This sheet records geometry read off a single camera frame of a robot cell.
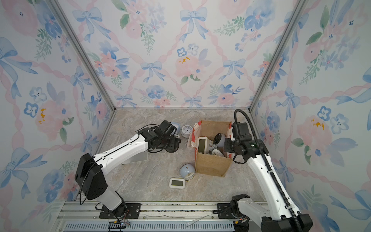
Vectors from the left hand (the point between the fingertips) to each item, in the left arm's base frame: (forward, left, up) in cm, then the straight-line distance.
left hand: (174, 144), depth 83 cm
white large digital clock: (+2, -17, -5) cm, 18 cm away
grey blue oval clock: (+4, -27, -2) cm, 27 cm away
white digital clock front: (-18, -3, -11) cm, 22 cm away
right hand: (-3, -30, +6) cm, 31 cm away
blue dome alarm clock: (-13, -8, -7) cm, 17 cm away
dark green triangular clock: (-2, -25, -5) cm, 26 cm away
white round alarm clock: (+17, -7, -10) cm, 21 cm away
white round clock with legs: (+4, -22, -10) cm, 25 cm away
